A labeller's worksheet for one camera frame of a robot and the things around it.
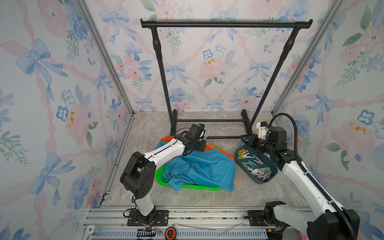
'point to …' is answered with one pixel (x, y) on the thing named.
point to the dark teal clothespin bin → (257, 165)
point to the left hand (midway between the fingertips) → (204, 143)
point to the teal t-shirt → (209, 167)
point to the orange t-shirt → (207, 147)
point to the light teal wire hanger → (207, 136)
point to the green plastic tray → (160, 178)
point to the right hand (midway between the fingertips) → (242, 137)
